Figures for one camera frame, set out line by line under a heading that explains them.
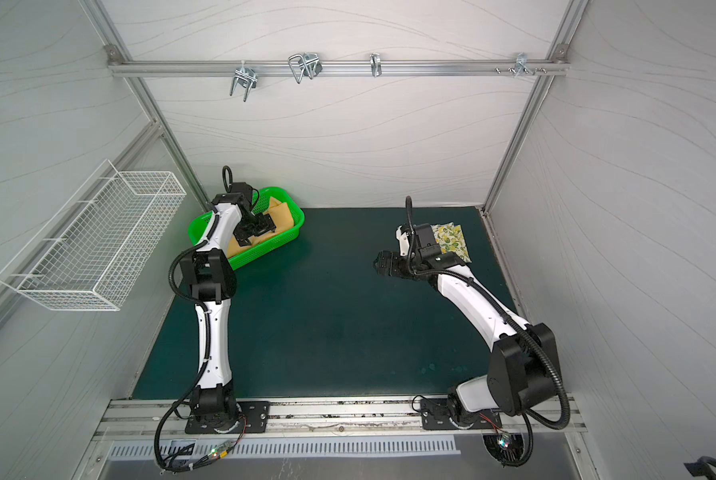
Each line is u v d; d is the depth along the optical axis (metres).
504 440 0.72
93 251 0.69
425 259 0.64
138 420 0.76
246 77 0.80
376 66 0.78
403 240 0.78
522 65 0.76
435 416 0.73
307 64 0.76
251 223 0.91
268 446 0.70
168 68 0.78
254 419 0.74
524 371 0.42
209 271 0.65
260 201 0.94
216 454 0.68
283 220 1.10
